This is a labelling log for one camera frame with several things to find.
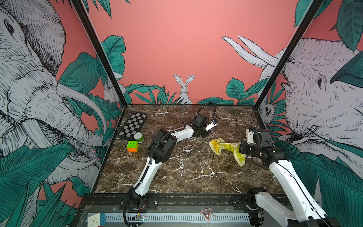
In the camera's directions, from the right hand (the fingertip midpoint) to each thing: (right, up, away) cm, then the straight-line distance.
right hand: (240, 142), depth 79 cm
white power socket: (-73, -34, -14) cm, 82 cm away
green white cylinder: (-63, +1, +14) cm, 64 cm away
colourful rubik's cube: (-66, -4, +11) cm, 67 cm away
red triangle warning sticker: (-20, -35, -9) cm, 41 cm away
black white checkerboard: (-70, +9, +24) cm, 74 cm away
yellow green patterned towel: (-10, -3, +11) cm, 15 cm away
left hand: (-12, +7, +21) cm, 25 cm away
